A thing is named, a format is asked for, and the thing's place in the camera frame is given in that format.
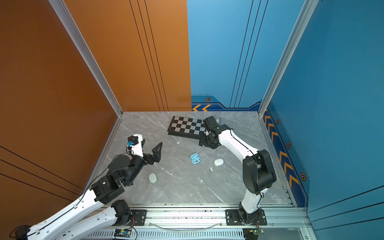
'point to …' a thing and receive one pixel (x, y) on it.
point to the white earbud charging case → (218, 162)
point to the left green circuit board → (122, 232)
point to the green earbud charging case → (152, 178)
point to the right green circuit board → (256, 231)
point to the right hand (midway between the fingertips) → (201, 143)
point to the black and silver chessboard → (186, 127)
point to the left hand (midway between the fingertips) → (154, 141)
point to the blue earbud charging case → (195, 158)
